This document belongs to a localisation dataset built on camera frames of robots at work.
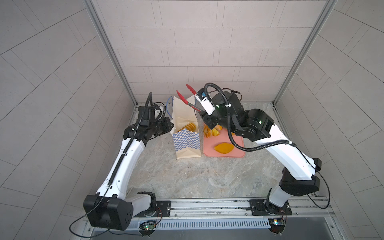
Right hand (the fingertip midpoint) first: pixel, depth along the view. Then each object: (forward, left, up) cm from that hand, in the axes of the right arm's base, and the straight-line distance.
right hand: (202, 109), depth 60 cm
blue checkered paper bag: (0, +9, -27) cm, 28 cm away
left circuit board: (-34, +26, -36) cm, 56 cm away
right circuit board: (-37, -32, -42) cm, 64 cm away
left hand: (+5, +12, -14) cm, 19 cm away
